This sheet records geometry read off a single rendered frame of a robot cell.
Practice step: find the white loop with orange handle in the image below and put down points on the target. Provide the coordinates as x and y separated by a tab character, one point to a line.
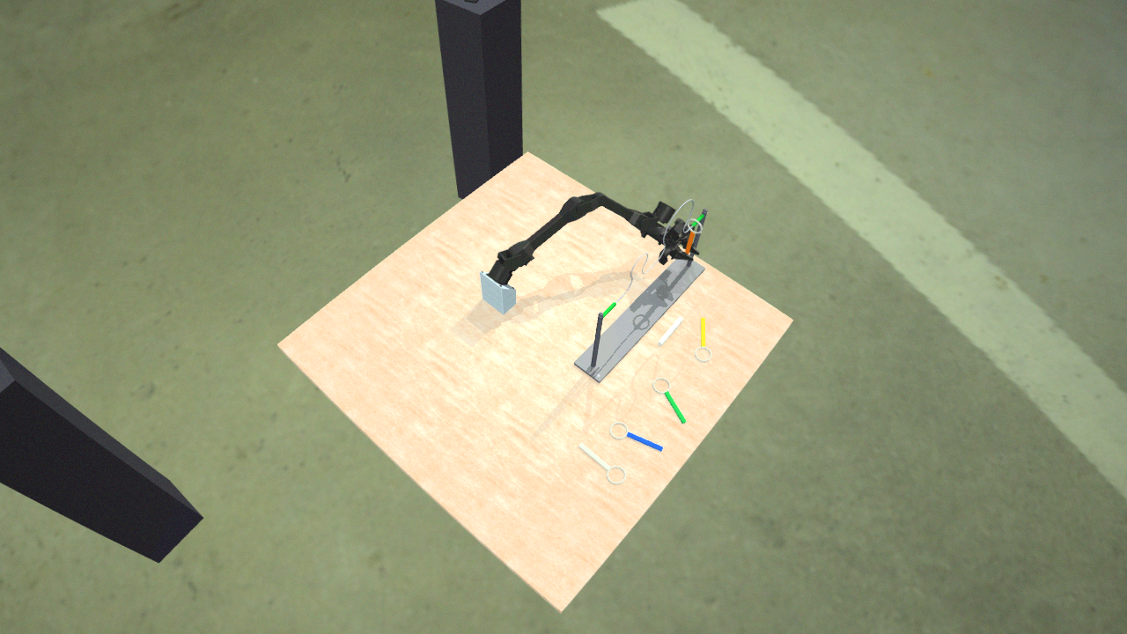
691	236

